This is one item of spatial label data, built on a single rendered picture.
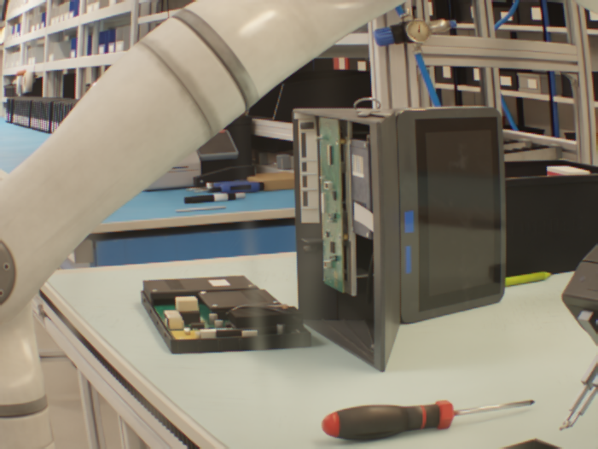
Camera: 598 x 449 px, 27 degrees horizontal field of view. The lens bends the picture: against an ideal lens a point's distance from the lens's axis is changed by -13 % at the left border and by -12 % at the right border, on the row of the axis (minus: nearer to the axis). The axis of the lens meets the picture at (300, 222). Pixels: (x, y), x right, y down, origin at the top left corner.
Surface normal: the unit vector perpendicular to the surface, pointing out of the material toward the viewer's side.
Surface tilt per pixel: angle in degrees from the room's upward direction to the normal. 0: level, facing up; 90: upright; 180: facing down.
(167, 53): 60
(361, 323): 0
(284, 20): 64
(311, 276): 90
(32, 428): 90
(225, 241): 90
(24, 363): 25
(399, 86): 90
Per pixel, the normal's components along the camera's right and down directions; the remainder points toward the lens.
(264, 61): 0.61, 0.33
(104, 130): 0.07, -0.14
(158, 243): 0.36, 0.11
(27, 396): 0.81, 0.00
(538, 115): -0.93, 0.07
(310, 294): -0.27, 0.14
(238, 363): -0.03, -0.99
